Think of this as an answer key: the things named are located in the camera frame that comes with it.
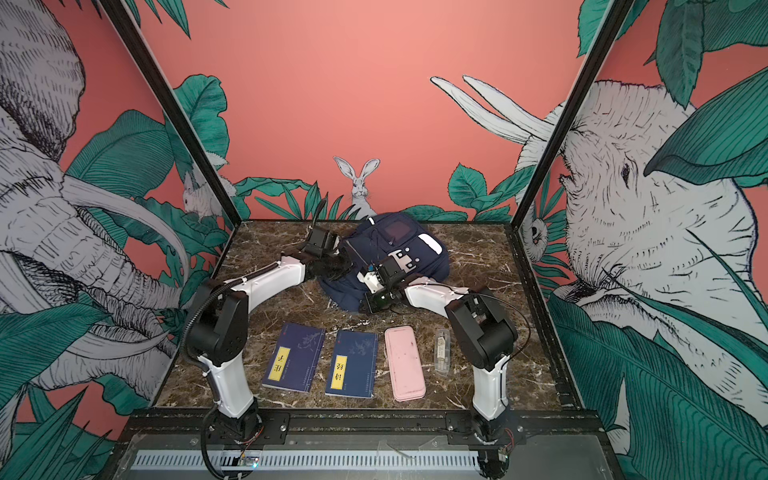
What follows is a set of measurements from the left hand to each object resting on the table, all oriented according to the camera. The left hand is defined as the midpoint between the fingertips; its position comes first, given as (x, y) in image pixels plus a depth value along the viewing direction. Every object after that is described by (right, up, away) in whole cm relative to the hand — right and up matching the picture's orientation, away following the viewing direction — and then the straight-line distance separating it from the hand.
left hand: (363, 258), depth 92 cm
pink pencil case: (+13, -31, -10) cm, 35 cm away
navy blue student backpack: (+18, +3, +13) cm, 23 cm away
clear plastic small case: (+24, -27, -6) cm, 37 cm away
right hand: (-2, -15, -3) cm, 15 cm away
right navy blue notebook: (-2, -30, -8) cm, 31 cm away
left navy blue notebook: (-19, -29, -6) cm, 36 cm away
